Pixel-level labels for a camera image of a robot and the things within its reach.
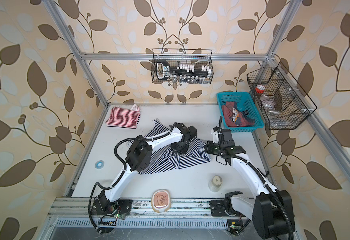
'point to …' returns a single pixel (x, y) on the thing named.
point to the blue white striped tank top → (167, 158)
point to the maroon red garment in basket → (233, 117)
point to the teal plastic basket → (245, 104)
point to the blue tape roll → (99, 164)
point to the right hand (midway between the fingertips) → (205, 147)
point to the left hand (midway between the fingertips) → (181, 152)
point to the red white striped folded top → (124, 117)
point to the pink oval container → (160, 200)
